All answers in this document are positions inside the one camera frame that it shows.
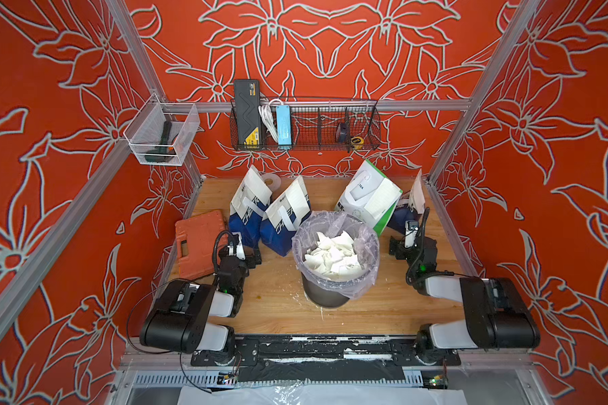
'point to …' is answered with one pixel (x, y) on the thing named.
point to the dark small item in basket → (342, 132)
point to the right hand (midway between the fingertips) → (401, 234)
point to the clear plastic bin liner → (332, 224)
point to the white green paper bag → (370, 197)
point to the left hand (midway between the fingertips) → (243, 241)
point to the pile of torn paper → (333, 257)
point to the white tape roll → (272, 180)
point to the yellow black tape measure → (357, 142)
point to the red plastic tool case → (196, 238)
